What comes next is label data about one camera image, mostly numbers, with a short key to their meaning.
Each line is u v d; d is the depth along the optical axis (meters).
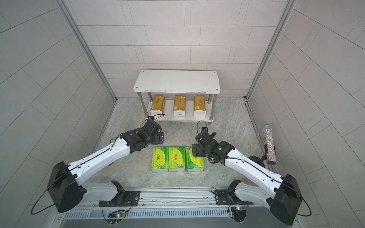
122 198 0.65
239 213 0.71
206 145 0.57
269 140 0.71
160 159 0.79
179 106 0.96
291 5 0.71
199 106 0.95
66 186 0.37
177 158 0.79
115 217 0.65
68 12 0.73
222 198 0.71
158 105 0.96
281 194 0.38
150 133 0.60
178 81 0.81
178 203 0.71
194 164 0.77
